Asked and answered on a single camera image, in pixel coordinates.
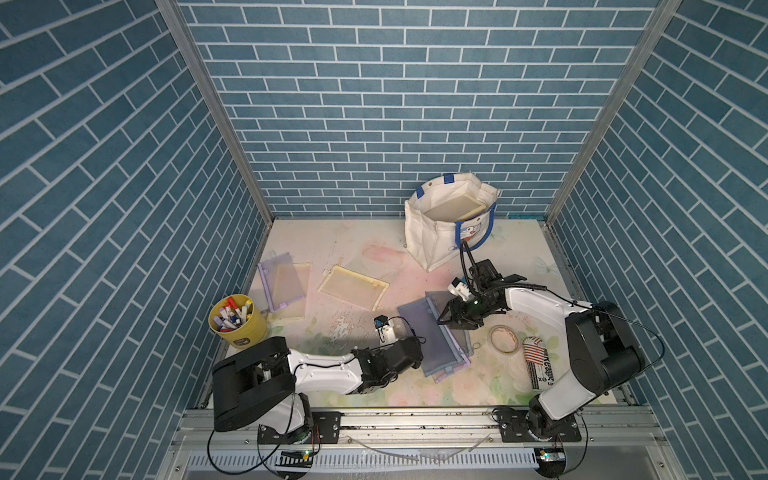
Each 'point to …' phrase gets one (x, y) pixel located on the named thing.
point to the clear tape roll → (504, 339)
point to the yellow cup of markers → (235, 317)
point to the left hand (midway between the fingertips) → (421, 353)
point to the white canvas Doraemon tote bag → (435, 242)
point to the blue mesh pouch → (438, 350)
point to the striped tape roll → (538, 363)
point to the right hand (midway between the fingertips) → (446, 324)
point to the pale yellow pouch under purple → (296, 309)
